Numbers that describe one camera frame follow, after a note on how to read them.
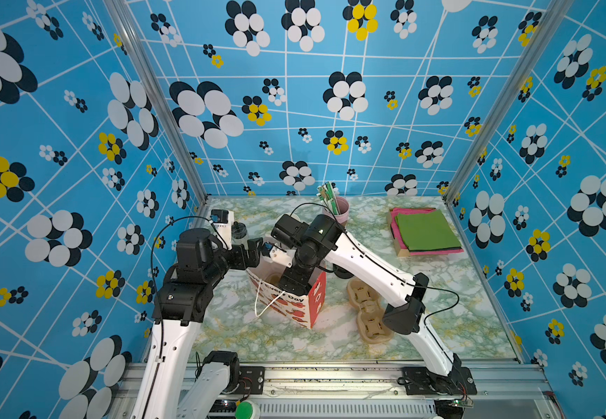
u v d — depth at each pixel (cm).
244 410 63
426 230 103
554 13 68
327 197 89
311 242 51
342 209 102
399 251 98
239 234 95
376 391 72
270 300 64
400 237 101
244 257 58
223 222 56
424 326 57
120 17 69
